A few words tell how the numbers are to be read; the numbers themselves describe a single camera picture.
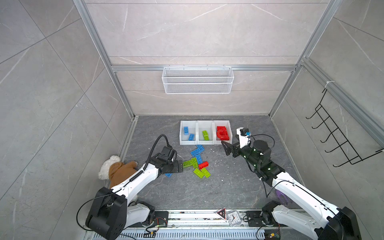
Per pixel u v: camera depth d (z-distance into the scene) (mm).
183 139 1052
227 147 669
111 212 401
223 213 746
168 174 876
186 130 1058
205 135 1060
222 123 1074
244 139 642
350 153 582
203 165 920
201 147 982
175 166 768
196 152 973
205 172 884
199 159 953
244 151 661
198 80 1000
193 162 924
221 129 1072
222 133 1036
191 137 1040
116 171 817
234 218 728
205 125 1105
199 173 877
